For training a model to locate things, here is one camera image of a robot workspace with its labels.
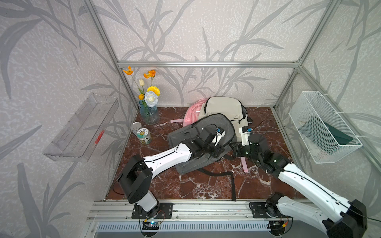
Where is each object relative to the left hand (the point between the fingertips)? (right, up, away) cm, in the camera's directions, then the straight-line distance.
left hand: (221, 148), depth 81 cm
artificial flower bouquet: (-40, +29, +1) cm, 49 cm away
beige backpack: (+13, +24, +31) cm, 41 cm away
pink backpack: (-19, +17, +28) cm, 38 cm away
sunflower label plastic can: (-48, +5, +13) cm, 50 cm away
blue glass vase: (-47, +19, +21) cm, 55 cm away
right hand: (+3, +3, -4) cm, 6 cm away
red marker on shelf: (-57, +8, -16) cm, 59 cm away
